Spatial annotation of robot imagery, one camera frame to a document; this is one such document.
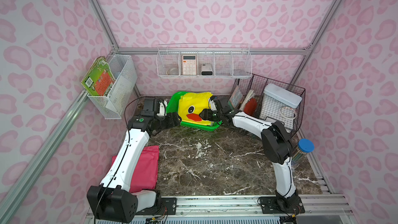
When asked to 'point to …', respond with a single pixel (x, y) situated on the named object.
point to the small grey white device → (206, 70)
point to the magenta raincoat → (145, 172)
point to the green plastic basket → (172, 106)
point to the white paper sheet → (117, 100)
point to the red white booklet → (250, 104)
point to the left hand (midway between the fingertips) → (175, 118)
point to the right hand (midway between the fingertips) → (201, 114)
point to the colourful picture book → (236, 98)
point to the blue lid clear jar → (305, 145)
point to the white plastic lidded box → (276, 104)
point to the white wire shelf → (204, 60)
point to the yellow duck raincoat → (190, 105)
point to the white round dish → (172, 71)
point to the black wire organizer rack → (257, 83)
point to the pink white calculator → (189, 67)
